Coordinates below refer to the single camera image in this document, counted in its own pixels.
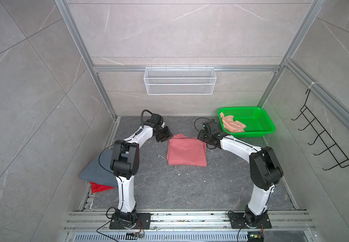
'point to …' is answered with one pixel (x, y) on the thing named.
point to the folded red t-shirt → (96, 187)
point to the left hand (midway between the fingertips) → (172, 133)
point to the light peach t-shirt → (231, 125)
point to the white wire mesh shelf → (177, 81)
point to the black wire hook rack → (332, 146)
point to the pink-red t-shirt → (187, 151)
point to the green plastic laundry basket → (245, 121)
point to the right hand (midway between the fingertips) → (200, 134)
